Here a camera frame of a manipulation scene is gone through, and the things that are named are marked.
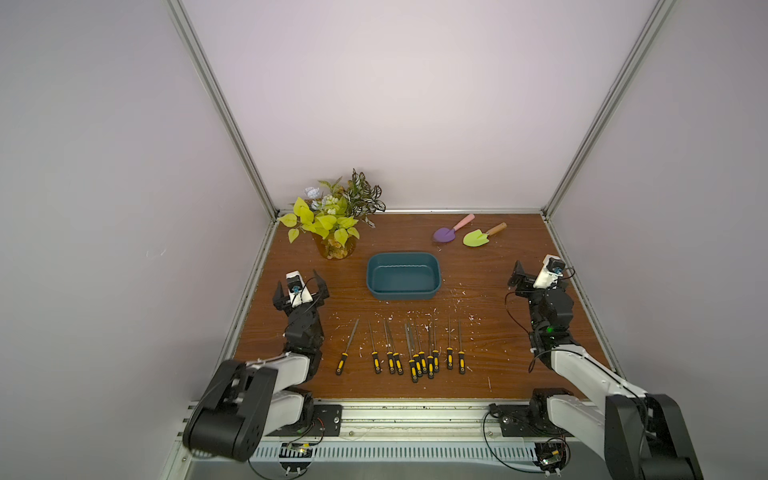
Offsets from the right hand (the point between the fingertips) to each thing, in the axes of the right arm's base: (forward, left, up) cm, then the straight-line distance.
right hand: (538, 261), depth 81 cm
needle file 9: (-21, +24, -19) cm, 37 cm away
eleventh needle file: (-20, +21, -19) cm, 35 cm away
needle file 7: (-21, +30, -19) cm, 41 cm away
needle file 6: (-21, +32, -19) cm, 43 cm away
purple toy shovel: (+26, +22, -20) cm, 39 cm away
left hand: (-5, +67, -1) cm, 67 cm away
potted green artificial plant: (+18, +61, 0) cm, 64 cm away
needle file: (-23, +45, -18) cm, 53 cm away
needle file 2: (-23, +41, -17) cm, 50 cm away
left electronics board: (-43, +64, -21) cm, 80 cm away
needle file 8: (-20, +28, -18) cm, 39 cm away
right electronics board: (-43, +1, -21) cm, 48 cm away
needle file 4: (-22, +35, -18) cm, 45 cm away
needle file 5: (-21, +34, -19) cm, 44 cm away
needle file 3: (-21, +39, -18) cm, 48 cm away
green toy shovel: (+26, +10, -21) cm, 34 cm away
